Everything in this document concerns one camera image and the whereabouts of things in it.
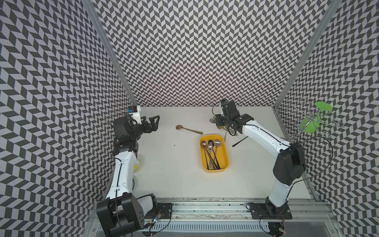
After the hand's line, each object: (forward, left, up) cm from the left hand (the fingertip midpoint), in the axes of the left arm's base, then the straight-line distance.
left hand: (152, 117), depth 77 cm
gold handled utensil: (+15, -11, -28) cm, 33 cm away
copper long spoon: (-2, -28, -26) cm, 38 cm away
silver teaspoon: (+6, -43, -27) cm, 51 cm away
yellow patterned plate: (-15, +13, -27) cm, 33 cm away
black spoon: (-15, -36, -28) cm, 48 cm away
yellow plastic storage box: (-7, -40, -28) cm, 50 cm away
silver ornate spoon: (-4, -32, -27) cm, 42 cm away
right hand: (+6, -38, -9) cm, 39 cm away
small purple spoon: (0, -33, -25) cm, 41 cm away
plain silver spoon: (0, -37, -26) cm, 45 cm away
